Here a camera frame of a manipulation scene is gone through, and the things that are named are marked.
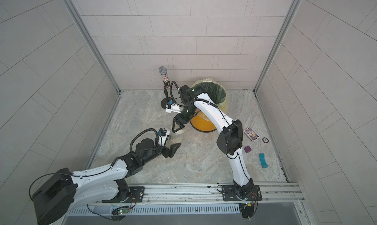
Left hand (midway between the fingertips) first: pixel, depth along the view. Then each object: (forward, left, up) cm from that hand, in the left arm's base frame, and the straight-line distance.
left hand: (177, 139), depth 79 cm
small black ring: (+4, -53, -9) cm, 54 cm away
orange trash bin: (+8, -13, +4) cm, 16 cm away
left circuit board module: (-31, +24, -8) cm, 40 cm away
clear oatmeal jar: (0, +1, +2) cm, 2 cm away
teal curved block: (-6, -48, -9) cm, 49 cm away
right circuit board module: (-30, -34, -10) cm, 46 cm away
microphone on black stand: (+34, +10, +20) cm, 40 cm away
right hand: (+4, 0, +7) cm, 8 cm away
